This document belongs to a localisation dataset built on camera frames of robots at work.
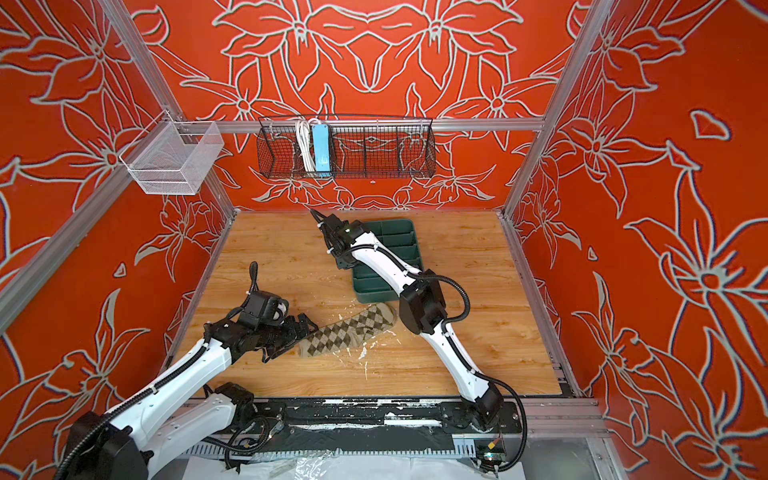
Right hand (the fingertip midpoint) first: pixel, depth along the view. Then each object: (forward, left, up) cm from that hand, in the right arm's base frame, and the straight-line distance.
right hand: (348, 258), depth 95 cm
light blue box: (+24, +7, +26) cm, 36 cm away
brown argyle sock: (-22, -1, -7) cm, 23 cm away
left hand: (-25, +10, -1) cm, 26 cm away
